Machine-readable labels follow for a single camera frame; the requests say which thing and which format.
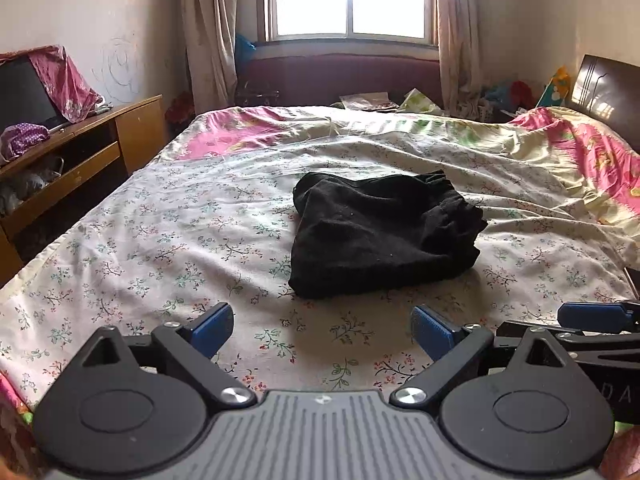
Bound black smartphone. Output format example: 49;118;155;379
622;264;640;303

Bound black pants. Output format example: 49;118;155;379
287;170;488;300

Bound window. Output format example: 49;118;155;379
262;0;441;48

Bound beige curtain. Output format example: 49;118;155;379
177;0;241;116
435;0;483;113

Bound wooden desk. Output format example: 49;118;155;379
0;94;167;286

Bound blue plastic bag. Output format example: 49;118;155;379
235;34;257;63

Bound black monitor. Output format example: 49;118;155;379
0;55;68;133

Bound television under pink cloth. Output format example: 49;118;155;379
0;44;106;123

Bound white woven basket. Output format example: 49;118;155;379
456;96;496;122

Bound dark wooden headboard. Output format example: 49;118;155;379
565;54;640;153

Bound black metal rack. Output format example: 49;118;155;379
236;86;281;108

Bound grey crumpled bag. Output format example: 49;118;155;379
0;155;65;213

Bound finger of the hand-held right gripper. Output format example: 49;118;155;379
556;300;640;335
495;319;640;363

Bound red cloth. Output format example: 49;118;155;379
165;91;195;125

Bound white floral bed sheet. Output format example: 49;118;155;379
0;105;640;411

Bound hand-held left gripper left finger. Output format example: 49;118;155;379
79;301;257;409

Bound yellow blue toy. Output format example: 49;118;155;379
535;65;572;109

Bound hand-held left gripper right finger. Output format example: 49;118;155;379
389;304;574;409

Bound red toy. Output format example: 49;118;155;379
510;80;535;106

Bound purple dotted cloth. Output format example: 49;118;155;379
0;122;51;161

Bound green printed white cloth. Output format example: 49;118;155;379
399;88;445;115

